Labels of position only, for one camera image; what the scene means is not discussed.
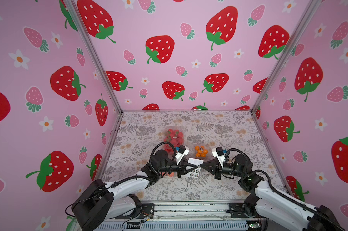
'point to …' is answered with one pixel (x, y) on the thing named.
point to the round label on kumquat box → (201, 149)
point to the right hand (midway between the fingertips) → (201, 168)
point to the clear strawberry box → (174, 134)
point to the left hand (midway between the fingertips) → (196, 167)
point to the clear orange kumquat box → (201, 151)
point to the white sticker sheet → (195, 173)
